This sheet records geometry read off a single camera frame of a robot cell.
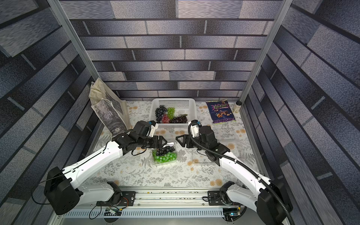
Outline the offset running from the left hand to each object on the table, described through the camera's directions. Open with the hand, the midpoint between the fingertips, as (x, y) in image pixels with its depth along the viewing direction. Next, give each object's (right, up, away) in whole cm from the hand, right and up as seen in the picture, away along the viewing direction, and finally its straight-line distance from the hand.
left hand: (163, 141), depth 77 cm
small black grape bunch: (0, -7, +7) cm, 9 cm away
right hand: (+9, +3, -1) cm, 9 cm away
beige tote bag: (-32, +18, +8) cm, 37 cm away
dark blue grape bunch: (-7, +17, +29) cm, 34 cm away
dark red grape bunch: (+10, +12, +26) cm, 31 cm away
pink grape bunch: (-2, +11, +26) cm, 28 cm away
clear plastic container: (+5, 0, 0) cm, 5 cm away
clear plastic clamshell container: (+3, -11, +7) cm, 14 cm away
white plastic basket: (+11, +22, +38) cm, 45 cm away
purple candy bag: (+42, +18, +32) cm, 56 cm away
